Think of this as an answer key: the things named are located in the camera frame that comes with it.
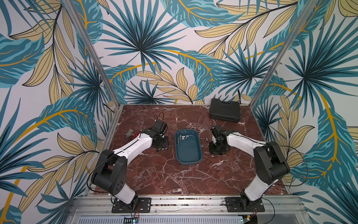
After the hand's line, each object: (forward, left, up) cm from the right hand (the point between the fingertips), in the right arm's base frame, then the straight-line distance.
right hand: (212, 152), depth 92 cm
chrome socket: (+10, +2, 0) cm, 10 cm away
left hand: (+2, +31, +6) cm, 32 cm away
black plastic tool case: (+34, -17, +2) cm, 38 cm away
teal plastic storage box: (+6, +15, +1) cm, 16 cm away
